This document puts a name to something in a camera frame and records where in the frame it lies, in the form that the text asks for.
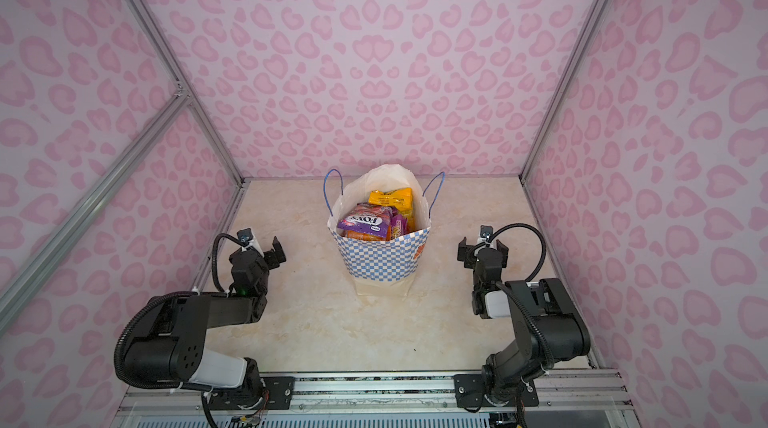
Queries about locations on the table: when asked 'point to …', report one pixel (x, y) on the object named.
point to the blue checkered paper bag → (380, 267)
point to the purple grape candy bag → (400, 225)
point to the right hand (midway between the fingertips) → (483, 236)
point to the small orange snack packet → (368, 236)
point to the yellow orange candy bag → (400, 199)
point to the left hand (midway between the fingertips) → (262, 237)
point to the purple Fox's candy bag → (370, 219)
